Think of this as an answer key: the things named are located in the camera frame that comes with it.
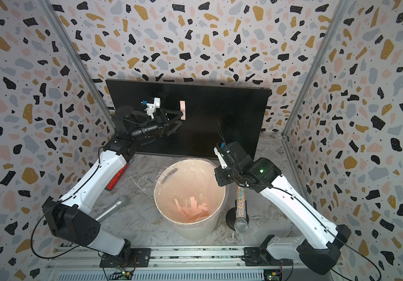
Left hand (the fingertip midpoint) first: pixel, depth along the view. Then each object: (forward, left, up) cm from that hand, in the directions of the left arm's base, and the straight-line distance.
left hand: (182, 118), depth 65 cm
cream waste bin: (-15, +1, -33) cm, 37 cm away
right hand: (-14, -13, -16) cm, 25 cm away
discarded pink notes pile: (-22, -3, -35) cm, 42 cm away
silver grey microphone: (-18, +37, -41) cm, 58 cm away
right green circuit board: (-44, -35, -46) cm, 73 cm away
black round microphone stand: (-22, -20, -43) cm, 52 cm away
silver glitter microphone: (-31, -21, -23) cm, 44 cm away
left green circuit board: (-43, +26, -45) cm, 68 cm away
